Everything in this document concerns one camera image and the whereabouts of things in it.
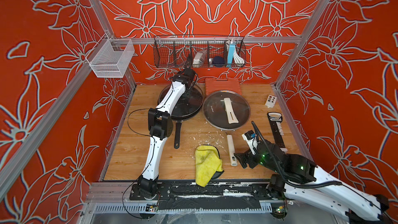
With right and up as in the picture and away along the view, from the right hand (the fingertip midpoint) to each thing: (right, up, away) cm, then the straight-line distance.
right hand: (238, 151), depth 70 cm
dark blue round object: (-6, +48, +25) cm, 54 cm away
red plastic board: (-8, +35, +44) cm, 57 cm away
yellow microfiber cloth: (-14, -8, +6) cm, 17 cm away
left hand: (-30, +29, +28) cm, 50 cm away
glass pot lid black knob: (-24, +21, +39) cm, 50 cm away
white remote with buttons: (+33, +23, +36) cm, 54 cm away
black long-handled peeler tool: (+32, +12, +30) cm, 46 cm away
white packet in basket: (-18, +49, +21) cm, 56 cm away
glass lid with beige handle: (-2, +17, +19) cm, 26 cm away
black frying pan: (-32, +11, +21) cm, 39 cm away
